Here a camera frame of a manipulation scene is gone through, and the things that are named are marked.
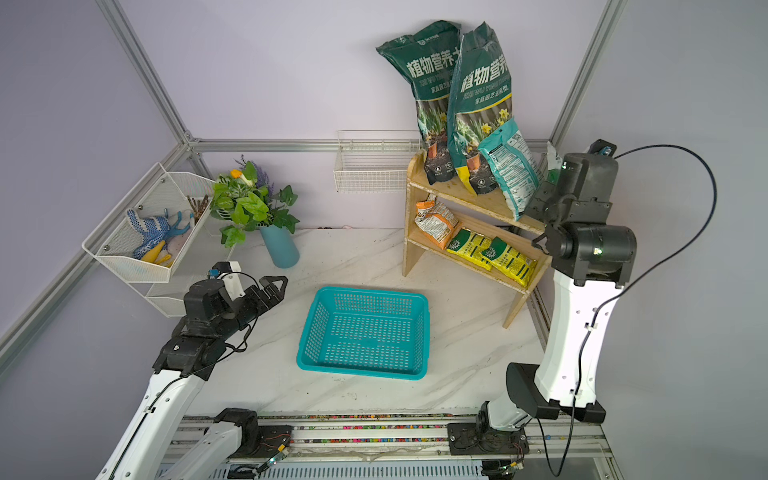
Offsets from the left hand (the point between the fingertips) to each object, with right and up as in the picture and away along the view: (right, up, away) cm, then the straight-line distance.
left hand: (277, 285), depth 73 cm
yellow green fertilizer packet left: (+51, +11, +13) cm, 54 cm away
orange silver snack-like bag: (+42, +18, +14) cm, 48 cm away
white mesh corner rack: (-34, +24, +15) cm, 44 cm away
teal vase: (-10, +11, +29) cm, 33 cm away
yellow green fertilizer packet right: (+61, +6, +7) cm, 62 cm away
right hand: (+60, +18, -15) cm, 65 cm away
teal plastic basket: (+21, -17, +20) cm, 33 cm away
